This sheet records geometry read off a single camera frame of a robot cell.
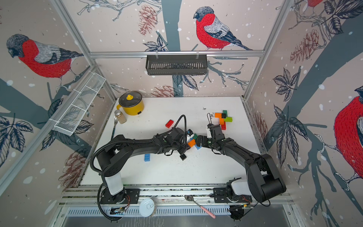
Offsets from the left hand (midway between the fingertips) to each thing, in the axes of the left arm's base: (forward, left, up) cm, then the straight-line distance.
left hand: (191, 144), depth 89 cm
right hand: (+3, -7, 0) cm, 8 cm away
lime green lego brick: (+21, -29, -2) cm, 36 cm away
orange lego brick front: (+19, -23, -1) cm, 30 cm away
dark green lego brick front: (+1, -2, +8) cm, 9 cm away
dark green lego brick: (+28, -27, -1) cm, 39 cm away
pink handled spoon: (-29, +1, -6) cm, 29 cm away
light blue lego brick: (0, -5, -5) cm, 7 cm away
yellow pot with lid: (+31, +44, +6) cm, 54 cm away
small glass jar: (+20, +51, +2) cm, 55 cm away
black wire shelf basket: (+55, +11, +23) cm, 60 cm away
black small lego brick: (-8, +5, -2) cm, 9 cm away
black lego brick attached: (+24, -26, -1) cm, 35 cm away
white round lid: (-34, +22, +2) cm, 40 cm away
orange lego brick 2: (+1, -1, -1) cm, 2 cm away
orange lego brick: (+24, -21, 0) cm, 32 cm away
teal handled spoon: (+20, +57, -4) cm, 61 cm away
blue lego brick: (-8, +28, -3) cm, 29 cm away
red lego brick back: (+18, +16, -4) cm, 24 cm away
